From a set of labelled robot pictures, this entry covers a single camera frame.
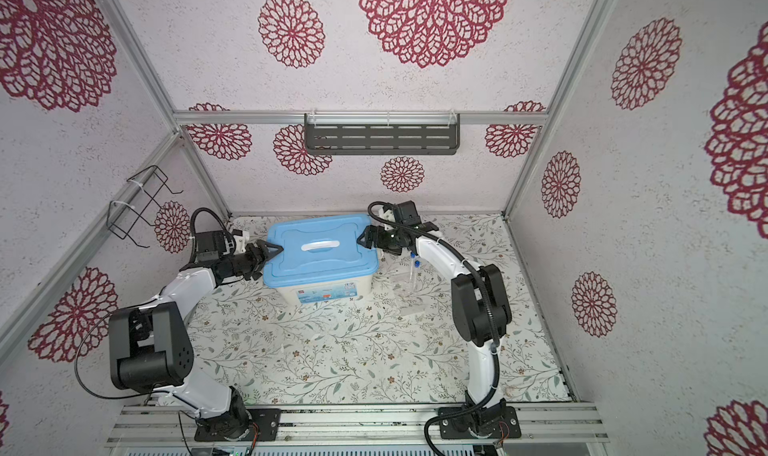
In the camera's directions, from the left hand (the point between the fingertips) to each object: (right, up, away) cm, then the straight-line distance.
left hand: (278, 259), depth 90 cm
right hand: (+27, +6, +2) cm, 28 cm away
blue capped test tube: (+42, -2, -3) cm, 42 cm away
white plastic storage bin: (+15, -10, 0) cm, 18 cm away
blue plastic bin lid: (+13, +3, -3) cm, 13 cm away
